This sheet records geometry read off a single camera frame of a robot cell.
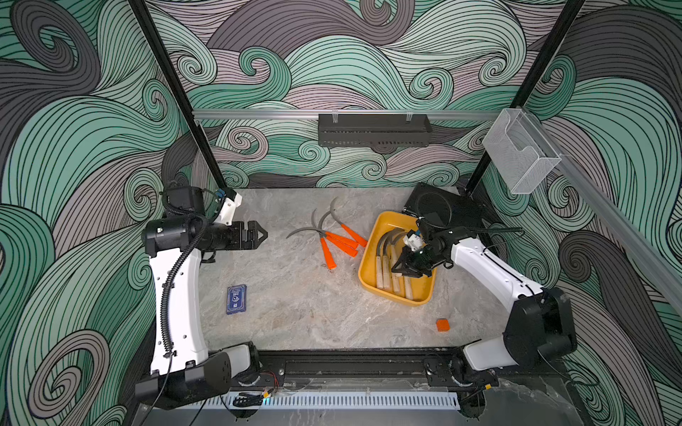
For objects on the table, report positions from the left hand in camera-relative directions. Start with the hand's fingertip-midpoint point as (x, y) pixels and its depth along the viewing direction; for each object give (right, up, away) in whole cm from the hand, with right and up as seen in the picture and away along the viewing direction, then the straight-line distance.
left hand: (248, 233), depth 67 cm
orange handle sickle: (+20, -12, +29) cm, 37 cm away
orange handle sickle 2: (+29, -10, +32) cm, 44 cm away
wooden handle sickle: (+40, -15, +25) cm, 50 cm away
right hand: (+41, -14, +15) cm, 46 cm away
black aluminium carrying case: (+55, +7, +11) cm, 56 cm away
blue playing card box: (-10, -23, +19) cm, 32 cm away
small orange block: (+56, -30, +14) cm, 65 cm away
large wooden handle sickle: (+39, -14, +27) cm, 49 cm away
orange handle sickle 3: (+22, -5, +37) cm, 43 cm away
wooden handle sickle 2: (+47, -21, +21) cm, 56 cm away
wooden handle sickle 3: (+41, -11, +28) cm, 51 cm away
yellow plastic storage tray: (+39, +1, +34) cm, 51 cm away
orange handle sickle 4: (+30, -4, +37) cm, 48 cm away
